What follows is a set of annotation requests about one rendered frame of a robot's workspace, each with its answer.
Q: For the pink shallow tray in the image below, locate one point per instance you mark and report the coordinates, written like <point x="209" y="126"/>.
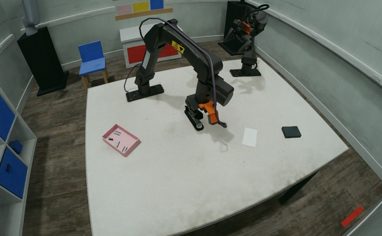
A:
<point x="126" y="138"/>

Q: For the white sheet of paper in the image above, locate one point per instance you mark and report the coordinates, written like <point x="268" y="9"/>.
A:
<point x="249" y="137"/>

